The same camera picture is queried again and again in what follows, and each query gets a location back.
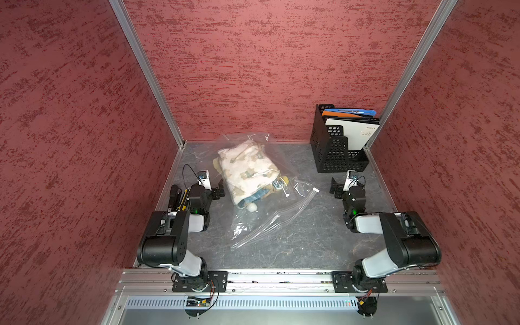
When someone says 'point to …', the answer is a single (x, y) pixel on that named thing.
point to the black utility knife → (175, 197)
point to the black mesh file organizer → (330, 147)
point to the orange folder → (326, 113)
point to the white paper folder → (359, 133)
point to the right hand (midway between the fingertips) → (343, 181)
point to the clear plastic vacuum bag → (259, 219)
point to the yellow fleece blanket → (272, 189)
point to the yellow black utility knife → (183, 205)
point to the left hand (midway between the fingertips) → (212, 183)
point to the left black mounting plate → (212, 282)
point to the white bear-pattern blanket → (245, 167)
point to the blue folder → (358, 111)
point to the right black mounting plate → (342, 282)
